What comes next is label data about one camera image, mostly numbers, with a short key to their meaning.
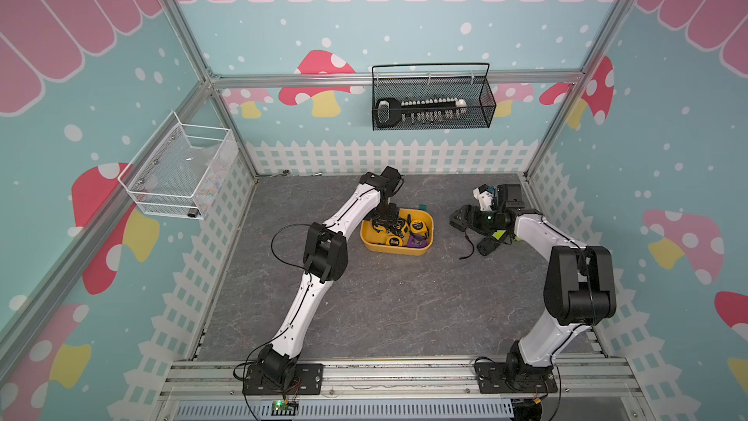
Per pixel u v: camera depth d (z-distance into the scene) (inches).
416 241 38.5
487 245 37.4
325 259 25.8
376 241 39.3
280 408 28.7
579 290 19.1
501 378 29.2
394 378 29.9
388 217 36.3
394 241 38.4
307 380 29.4
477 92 37.1
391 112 35.3
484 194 34.3
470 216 32.9
